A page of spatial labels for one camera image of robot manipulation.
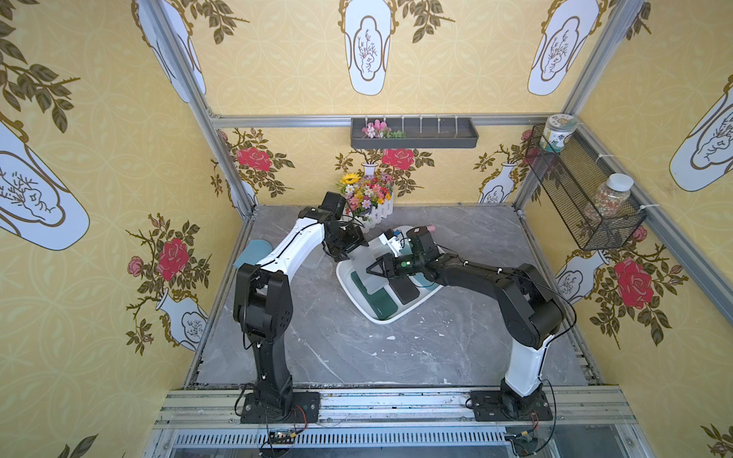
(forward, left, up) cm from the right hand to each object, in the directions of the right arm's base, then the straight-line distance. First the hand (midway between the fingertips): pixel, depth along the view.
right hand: (376, 263), depth 88 cm
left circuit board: (-44, +23, -15) cm, 52 cm away
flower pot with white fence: (+26, +4, +2) cm, 27 cm away
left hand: (+5, +8, +1) cm, 10 cm away
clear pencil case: (+1, +4, +2) cm, 5 cm away
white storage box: (+1, +10, -5) cm, 11 cm away
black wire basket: (+25, -61, +14) cm, 67 cm away
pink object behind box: (+26, -21, -13) cm, 35 cm away
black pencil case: (-2, -9, -11) cm, 14 cm away
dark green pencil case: (-9, -3, -11) cm, 14 cm away
